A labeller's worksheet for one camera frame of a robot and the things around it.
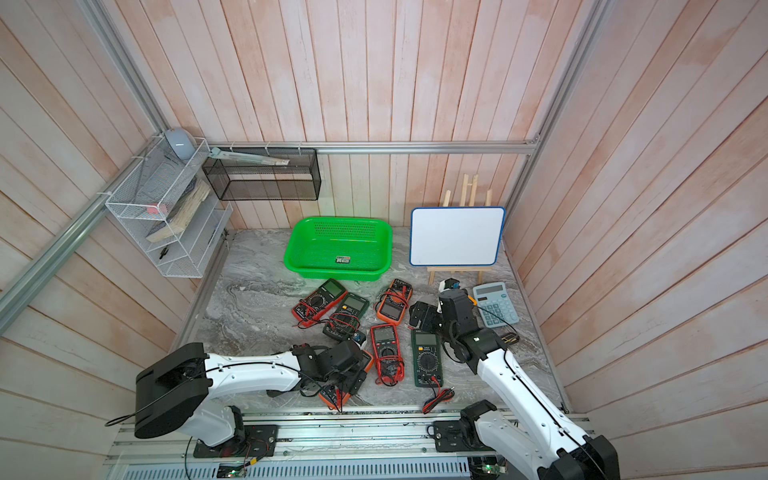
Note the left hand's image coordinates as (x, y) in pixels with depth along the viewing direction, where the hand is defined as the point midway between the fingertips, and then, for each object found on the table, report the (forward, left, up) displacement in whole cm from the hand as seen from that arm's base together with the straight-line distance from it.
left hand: (349, 374), depth 84 cm
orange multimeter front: (-7, +4, +3) cm, 8 cm away
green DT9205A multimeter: (+16, +2, +3) cm, 17 cm away
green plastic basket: (+48, +7, 0) cm, 49 cm away
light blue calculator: (+22, -47, +2) cm, 52 cm away
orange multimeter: (+21, -12, +4) cm, 24 cm away
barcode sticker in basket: (+42, +5, 0) cm, 43 cm away
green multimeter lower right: (+4, -23, +2) cm, 23 cm away
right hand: (+14, -21, +13) cm, 28 cm away
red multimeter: (+6, -10, +5) cm, 13 cm away
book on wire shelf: (+33, +46, +32) cm, 65 cm away
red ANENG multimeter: (+21, +12, +3) cm, 24 cm away
